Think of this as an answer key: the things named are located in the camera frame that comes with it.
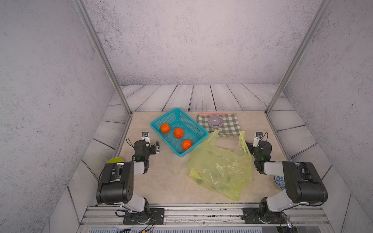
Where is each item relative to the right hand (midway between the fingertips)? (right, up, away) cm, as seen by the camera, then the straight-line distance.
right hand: (253, 140), depth 94 cm
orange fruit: (-58, +7, +11) cm, 60 cm away
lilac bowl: (-22, +12, +17) cm, 30 cm away
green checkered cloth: (-10, +8, +17) cm, 21 cm away
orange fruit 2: (-48, +4, +6) cm, 49 cm away
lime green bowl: (-86, -11, -5) cm, 87 cm away
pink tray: (-21, +19, +26) cm, 38 cm away
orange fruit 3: (-43, -2, 0) cm, 43 cm away
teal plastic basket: (-44, +2, +13) cm, 46 cm away
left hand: (-65, 0, +1) cm, 65 cm away
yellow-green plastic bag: (-18, -16, -13) cm, 28 cm away
